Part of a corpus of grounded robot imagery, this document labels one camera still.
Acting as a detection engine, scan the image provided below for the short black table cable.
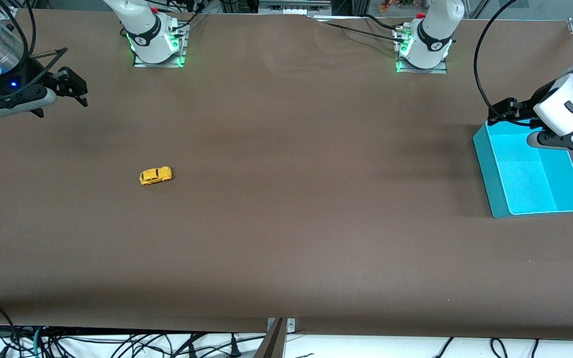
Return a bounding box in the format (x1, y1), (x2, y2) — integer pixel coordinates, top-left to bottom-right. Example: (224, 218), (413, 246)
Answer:
(361, 13), (406, 31)

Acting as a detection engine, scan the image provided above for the black base cable bundle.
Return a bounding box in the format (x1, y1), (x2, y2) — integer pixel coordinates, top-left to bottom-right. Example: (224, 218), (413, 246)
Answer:
(167, 0), (208, 38)

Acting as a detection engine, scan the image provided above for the orange background object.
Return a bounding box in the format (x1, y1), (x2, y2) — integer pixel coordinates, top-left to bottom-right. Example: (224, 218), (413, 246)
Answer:
(379, 0), (429, 13)

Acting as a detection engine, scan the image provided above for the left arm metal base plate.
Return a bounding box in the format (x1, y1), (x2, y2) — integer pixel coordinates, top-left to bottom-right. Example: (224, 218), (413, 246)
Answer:
(395, 27), (449, 74)

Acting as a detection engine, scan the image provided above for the long black table cable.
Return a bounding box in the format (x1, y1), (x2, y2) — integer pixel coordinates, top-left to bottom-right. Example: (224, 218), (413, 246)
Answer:
(316, 19), (407, 44)

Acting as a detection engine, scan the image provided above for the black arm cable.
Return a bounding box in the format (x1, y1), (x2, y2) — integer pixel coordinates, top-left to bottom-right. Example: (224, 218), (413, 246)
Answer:
(0, 0), (68, 100)
(474, 0), (518, 120)

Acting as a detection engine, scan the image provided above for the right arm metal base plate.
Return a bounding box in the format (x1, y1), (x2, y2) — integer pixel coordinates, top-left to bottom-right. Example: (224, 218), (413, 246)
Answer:
(132, 22), (188, 68)

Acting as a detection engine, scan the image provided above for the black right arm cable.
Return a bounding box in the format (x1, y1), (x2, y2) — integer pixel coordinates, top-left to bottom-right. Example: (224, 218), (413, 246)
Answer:
(0, 0), (68, 100)

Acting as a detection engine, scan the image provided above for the cyan plastic bin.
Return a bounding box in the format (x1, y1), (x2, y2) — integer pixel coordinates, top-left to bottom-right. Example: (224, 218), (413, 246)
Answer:
(473, 119), (573, 219)

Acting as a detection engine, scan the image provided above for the aluminium frame rail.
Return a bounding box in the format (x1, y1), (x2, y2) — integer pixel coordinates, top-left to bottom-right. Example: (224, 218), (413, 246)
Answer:
(258, 0), (333, 15)

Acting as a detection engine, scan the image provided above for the yellow beetle toy car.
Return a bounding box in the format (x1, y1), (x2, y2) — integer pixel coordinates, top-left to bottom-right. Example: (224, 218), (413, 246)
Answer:
(139, 166), (173, 186)

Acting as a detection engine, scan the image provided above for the small metal table bracket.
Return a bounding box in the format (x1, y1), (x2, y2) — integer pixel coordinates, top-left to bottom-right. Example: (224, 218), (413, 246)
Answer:
(267, 318), (296, 333)

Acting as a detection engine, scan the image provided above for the dark wedge beam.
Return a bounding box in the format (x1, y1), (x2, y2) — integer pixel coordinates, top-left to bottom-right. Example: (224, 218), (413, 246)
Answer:
(254, 318), (287, 358)

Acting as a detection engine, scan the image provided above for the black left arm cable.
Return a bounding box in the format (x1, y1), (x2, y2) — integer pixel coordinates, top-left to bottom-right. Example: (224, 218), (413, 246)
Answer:
(474, 0), (518, 120)

